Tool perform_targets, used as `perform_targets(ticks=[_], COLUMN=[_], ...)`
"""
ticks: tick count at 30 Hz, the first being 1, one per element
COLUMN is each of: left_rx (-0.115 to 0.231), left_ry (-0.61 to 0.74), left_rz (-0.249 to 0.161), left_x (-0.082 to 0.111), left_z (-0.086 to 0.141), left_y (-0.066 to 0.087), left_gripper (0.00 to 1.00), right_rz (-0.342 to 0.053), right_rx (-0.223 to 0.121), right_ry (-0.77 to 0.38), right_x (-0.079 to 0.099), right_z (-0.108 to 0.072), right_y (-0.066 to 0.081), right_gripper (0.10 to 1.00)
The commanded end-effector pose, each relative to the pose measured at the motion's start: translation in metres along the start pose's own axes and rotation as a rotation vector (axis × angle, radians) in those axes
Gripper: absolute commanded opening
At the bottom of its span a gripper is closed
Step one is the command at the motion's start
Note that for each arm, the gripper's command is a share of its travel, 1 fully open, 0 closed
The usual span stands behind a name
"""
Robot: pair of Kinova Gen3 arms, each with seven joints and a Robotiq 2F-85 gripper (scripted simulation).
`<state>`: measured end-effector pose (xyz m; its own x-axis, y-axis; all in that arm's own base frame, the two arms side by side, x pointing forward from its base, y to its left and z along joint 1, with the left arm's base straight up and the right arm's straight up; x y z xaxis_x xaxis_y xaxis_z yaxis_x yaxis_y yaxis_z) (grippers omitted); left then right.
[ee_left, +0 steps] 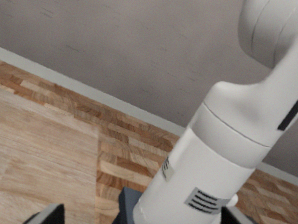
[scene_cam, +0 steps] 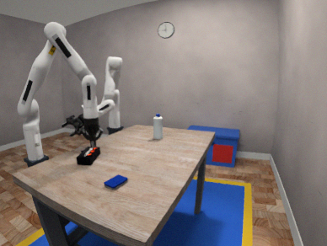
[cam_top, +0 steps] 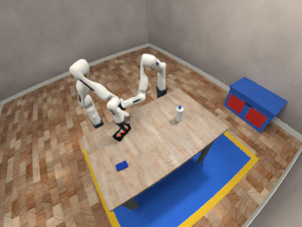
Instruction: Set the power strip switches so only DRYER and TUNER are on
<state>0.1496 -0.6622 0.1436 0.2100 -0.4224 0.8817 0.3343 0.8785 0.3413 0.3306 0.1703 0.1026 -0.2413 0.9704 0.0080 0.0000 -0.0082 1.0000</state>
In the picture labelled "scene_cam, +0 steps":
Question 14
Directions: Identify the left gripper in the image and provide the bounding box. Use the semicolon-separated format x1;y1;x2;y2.
62;113;84;137

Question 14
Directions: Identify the white bottle with blue cap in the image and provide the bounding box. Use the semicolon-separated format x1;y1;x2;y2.
153;114;163;139

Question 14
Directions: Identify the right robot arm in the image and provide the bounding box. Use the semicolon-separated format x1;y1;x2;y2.
17;22;103;161

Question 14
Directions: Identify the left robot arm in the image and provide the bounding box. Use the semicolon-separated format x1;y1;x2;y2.
97;56;122;128

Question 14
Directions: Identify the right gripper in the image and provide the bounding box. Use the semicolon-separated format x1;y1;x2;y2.
80;117;104;148

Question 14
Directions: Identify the black power strip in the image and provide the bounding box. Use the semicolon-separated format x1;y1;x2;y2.
77;147;100;166

